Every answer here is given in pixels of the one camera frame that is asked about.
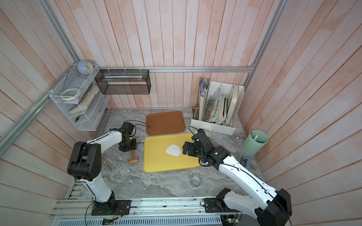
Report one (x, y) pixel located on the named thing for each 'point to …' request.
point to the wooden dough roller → (134, 159)
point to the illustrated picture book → (214, 109)
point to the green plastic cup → (253, 144)
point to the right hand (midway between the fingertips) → (189, 147)
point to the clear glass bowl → (195, 180)
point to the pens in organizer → (195, 112)
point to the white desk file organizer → (233, 94)
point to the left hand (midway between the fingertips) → (132, 149)
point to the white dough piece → (173, 149)
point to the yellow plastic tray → (155, 158)
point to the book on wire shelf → (86, 100)
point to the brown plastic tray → (163, 123)
